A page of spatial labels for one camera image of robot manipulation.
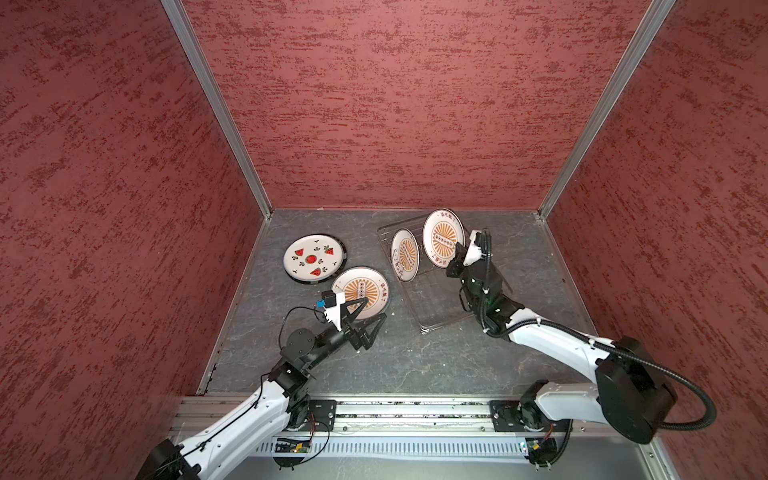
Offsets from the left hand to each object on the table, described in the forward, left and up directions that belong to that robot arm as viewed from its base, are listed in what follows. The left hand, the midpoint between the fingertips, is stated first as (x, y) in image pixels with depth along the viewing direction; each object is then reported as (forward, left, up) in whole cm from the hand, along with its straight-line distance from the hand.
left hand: (378, 313), depth 73 cm
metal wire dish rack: (+15, -18, -18) cm, 29 cm away
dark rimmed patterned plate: (+36, +16, -17) cm, 43 cm away
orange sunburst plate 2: (+24, -18, +4) cm, 30 cm away
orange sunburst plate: (+19, +6, -16) cm, 25 cm away
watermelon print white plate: (+28, +25, -16) cm, 40 cm away
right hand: (+18, -21, +3) cm, 28 cm away
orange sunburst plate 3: (+25, -8, -10) cm, 28 cm away
